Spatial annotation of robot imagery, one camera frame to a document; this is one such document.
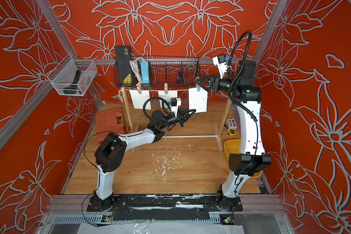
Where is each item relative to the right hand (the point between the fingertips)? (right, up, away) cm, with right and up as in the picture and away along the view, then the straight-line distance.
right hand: (197, 79), depth 62 cm
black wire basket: (-13, +15, +35) cm, 40 cm away
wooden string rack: (+20, -28, +36) cm, 50 cm away
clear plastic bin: (-75, +8, +28) cm, 81 cm away
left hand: (+1, -13, +9) cm, 16 cm away
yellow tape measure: (+30, -27, +36) cm, 54 cm away
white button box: (+31, -22, +40) cm, 55 cm away
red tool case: (-58, -20, +41) cm, 74 cm away
